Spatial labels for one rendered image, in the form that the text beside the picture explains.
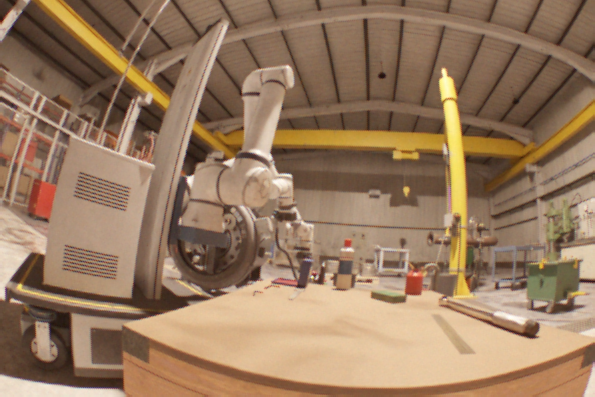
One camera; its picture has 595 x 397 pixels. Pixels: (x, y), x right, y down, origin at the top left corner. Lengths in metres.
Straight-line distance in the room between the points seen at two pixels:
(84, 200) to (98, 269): 0.23
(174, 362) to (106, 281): 0.64
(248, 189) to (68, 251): 0.69
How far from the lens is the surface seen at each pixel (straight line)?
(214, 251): 1.94
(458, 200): 4.60
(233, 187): 0.99
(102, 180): 0.97
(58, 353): 1.12
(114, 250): 0.98
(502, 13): 10.36
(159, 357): 0.41
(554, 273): 3.22
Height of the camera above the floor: 0.63
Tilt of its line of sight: 16 degrees up
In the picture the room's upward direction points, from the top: 7 degrees clockwise
